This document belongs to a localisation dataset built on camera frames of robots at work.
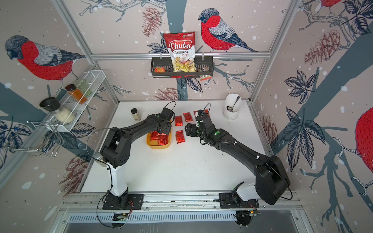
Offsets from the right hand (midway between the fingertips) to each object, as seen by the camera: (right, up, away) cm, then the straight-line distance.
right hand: (189, 127), depth 83 cm
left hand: (-16, 0, +15) cm, 22 cm away
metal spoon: (+32, +12, +27) cm, 43 cm away
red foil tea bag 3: (-6, -9, +13) cm, 17 cm away
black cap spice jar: (-39, +7, +20) cm, 44 cm away
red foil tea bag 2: (-1, +5, +24) cm, 25 cm away
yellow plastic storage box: (-24, -12, +11) cm, 29 cm away
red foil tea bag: (-8, +2, +23) cm, 24 cm away
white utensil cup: (+32, +15, +21) cm, 41 cm away
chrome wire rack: (-67, -10, -15) cm, 69 cm away
